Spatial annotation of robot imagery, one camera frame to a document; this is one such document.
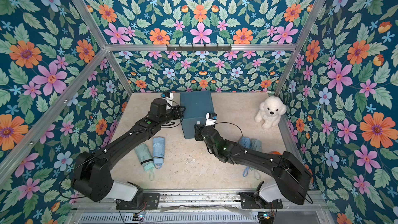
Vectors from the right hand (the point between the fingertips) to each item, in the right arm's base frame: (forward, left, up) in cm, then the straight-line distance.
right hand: (198, 125), depth 80 cm
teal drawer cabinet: (+11, +2, +3) cm, 12 cm away
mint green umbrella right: (-3, -33, -14) cm, 36 cm away
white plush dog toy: (+12, -41, -3) cm, 43 cm away
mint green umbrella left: (-11, +31, -16) cm, 36 cm away
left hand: (+9, +7, +4) cm, 12 cm away
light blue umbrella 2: (-1, -27, -14) cm, 30 cm away
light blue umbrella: (-6, +24, -15) cm, 29 cm away
